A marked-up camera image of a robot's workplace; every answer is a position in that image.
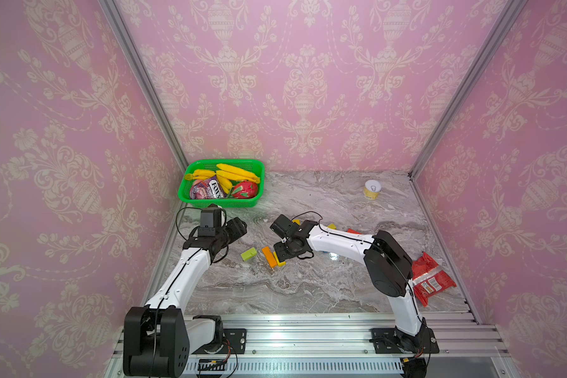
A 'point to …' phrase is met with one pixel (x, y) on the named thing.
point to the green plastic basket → (256, 166)
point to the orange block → (269, 256)
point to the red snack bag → (428, 279)
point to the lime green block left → (248, 253)
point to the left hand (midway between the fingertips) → (242, 228)
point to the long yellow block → (297, 220)
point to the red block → (353, 231)
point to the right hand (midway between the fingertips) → (279, 259)
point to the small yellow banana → (199, 174)
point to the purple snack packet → (207, 189)
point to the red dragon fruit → (245, 189)
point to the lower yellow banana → (225, 183)
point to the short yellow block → (279, 263)
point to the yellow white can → (372, 189)
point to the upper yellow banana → (235, 172)
